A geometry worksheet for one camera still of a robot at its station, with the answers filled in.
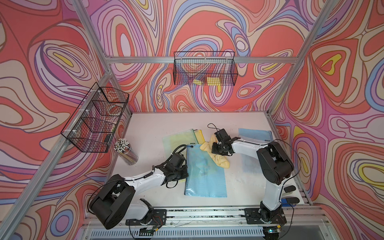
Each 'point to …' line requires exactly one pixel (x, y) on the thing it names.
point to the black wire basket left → (92, 127)
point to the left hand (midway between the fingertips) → (190, 173)
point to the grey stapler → (292, 200)
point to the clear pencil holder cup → (123, 147)
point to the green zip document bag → (178, 142)
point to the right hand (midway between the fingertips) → (214, 153)
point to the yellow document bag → (200, 136)
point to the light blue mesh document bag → (258, 136)
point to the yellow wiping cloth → (220, 160)
